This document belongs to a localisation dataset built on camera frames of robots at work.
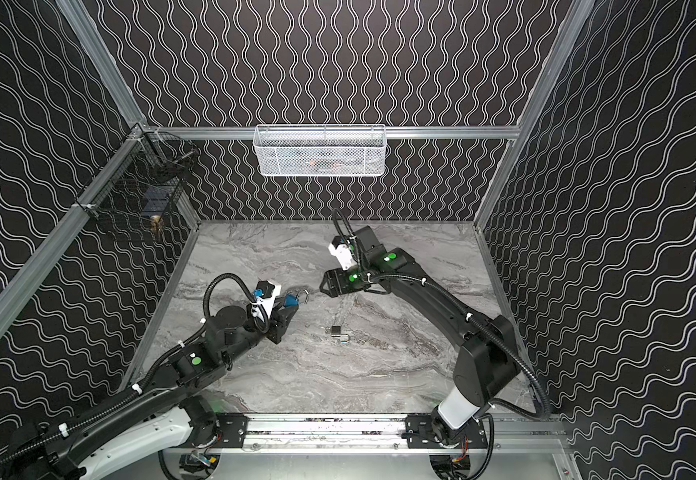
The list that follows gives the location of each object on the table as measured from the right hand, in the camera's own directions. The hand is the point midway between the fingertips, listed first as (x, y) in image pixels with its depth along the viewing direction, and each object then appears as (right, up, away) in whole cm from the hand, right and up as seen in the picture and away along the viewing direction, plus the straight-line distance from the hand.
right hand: (332, 285), depth 81 cm
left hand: (-8, -4, -8) cm, 12 cm away
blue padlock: (-10, -3, -6) cm, 12 cm away
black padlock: (+1, -15, +10) cm, 18 cm away
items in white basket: (-4, +38, +15) cm, 41 cm away
